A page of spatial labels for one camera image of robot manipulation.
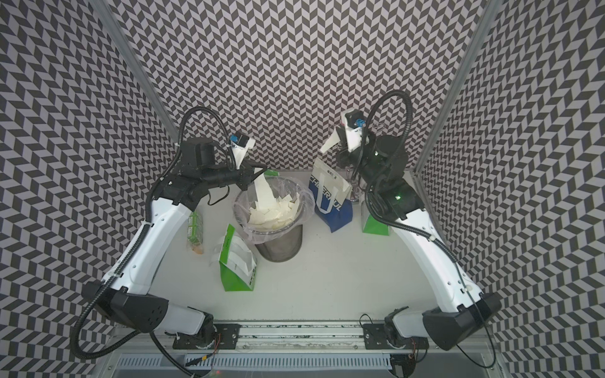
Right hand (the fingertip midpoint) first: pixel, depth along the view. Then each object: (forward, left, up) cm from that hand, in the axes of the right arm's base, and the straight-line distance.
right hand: (339, 132), depth 61 cm
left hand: (-2, +21, -12) cm, 24 cm away
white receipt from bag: (-9, +21, -15) cm, 27 cm away
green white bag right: (-3, -15, -42) cm, 45 cm away
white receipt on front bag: (-21, +29, -29) cm, 46 cm away
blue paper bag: (+1, 0, -28) cm, 28 cm away
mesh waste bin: (-15, +17, -38) cm, 44 cm away
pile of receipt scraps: (-5, +18, -30) cm, 36 cm away
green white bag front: (-23, +35, -43) cm, 60 cm away
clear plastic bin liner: (-2, +30, -26) cm, 40 cm away
